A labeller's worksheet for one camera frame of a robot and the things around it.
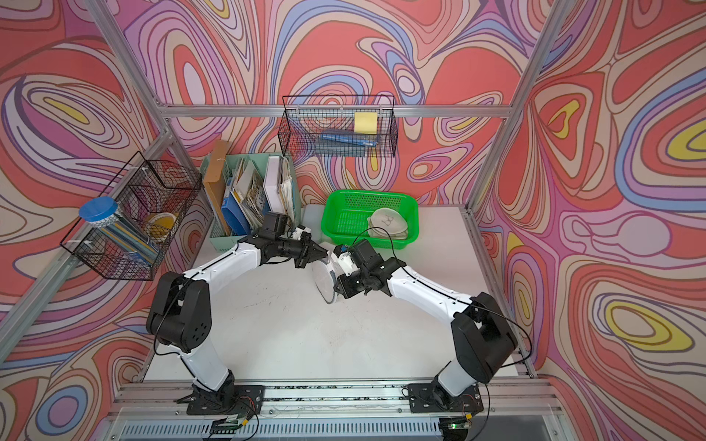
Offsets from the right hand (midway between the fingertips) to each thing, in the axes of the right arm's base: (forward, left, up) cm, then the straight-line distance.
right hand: (341, 293), depth 83 cm
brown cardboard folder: (+28, +38, +23) cm, 53 cm away
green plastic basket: (+44, -1, -10) cm, 45 cm away
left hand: (+10, +3, +8) cm, 13 cm away
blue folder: (+27, +37, +9) cm, 46 cm away
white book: (+33, +21, +16) cm, 42 cm away
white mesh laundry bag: (+4, +5, +1) cm, 6 cm away
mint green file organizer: (+29, +49, -5) cm, 57 cm away
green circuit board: (-32, +32, -12) cm, 46 cm away
